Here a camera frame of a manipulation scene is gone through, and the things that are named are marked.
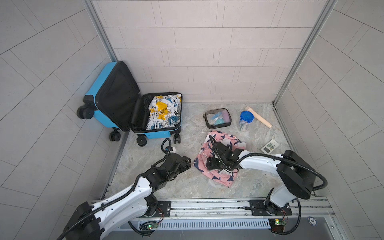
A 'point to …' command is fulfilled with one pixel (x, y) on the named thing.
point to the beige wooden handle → (257, 116)
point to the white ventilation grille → (250, 224)
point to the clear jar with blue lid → (246, 117)
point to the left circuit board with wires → (148, 225)
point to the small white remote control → (270, 147)
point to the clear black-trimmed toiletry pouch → (217, 118)
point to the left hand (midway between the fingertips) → (191, 161)
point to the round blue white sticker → (312, 221)
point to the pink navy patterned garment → (225, 177)
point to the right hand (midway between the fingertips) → (209, 167)
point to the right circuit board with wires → (277, 225)
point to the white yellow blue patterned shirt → (164, 111)
